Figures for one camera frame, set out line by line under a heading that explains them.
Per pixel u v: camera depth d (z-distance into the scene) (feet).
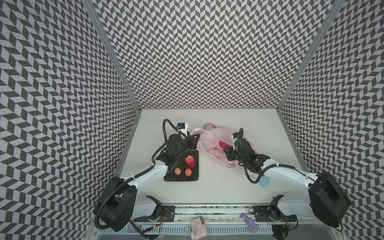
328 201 1.34
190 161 2.84
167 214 2.36
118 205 1.33
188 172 2.73
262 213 2.38
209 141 2.87
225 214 2.43
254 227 2.22
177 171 2.76
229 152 2.70
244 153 2.10
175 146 2.09
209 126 3.55
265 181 2.70
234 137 2.51
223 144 2.78
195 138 2.37
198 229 2.14
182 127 2.37
